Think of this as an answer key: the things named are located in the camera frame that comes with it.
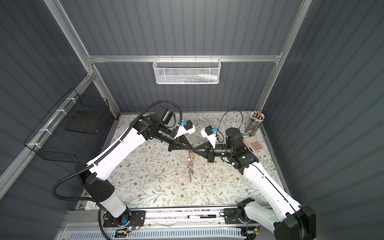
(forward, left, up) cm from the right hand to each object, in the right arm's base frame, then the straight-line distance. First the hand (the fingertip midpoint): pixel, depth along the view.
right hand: (196, 152), depth 67 cm
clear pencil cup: (+30, -38, -11) cm, 50 cm away
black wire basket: (+11, +64, +2) cm, 65 cm away
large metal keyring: (-6, +2, -3) cm, 7 cm away
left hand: (+2, +2, +1) cm, 3 cm away
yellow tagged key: (-2, +1, -1) cm, 2 cm away
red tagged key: (-2, +3, -3) cm, 5 cm away
